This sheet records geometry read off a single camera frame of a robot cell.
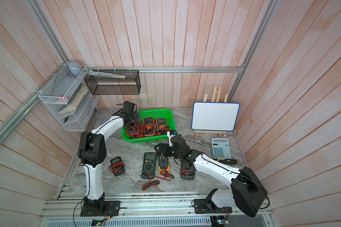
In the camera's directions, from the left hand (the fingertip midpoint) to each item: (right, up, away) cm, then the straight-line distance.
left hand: (133, 118), depth 102 cm
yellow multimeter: (+23, -31, -16) cm, 43 cm away
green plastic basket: (+25, +4, +8) cm, 26 cm away
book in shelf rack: (-28, +10, -21) cm, 37 cm away
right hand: (+21, -18, -20) cm, 34 cm away
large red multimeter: (+4, -9, -8) cm, 13 cm away
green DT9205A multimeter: (+14, -31, -16) cm, 38 cm away
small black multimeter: (-5, -30, -17) cm, 35 cm away
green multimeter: (+37, -33, -18) cm, 52 cm away
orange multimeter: (+12, -6, 0) cm, 14 cm away
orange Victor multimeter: (+21, -7, 0) cm, 23 cm away
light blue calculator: (+62, -21, -7) cm, 66 cm away
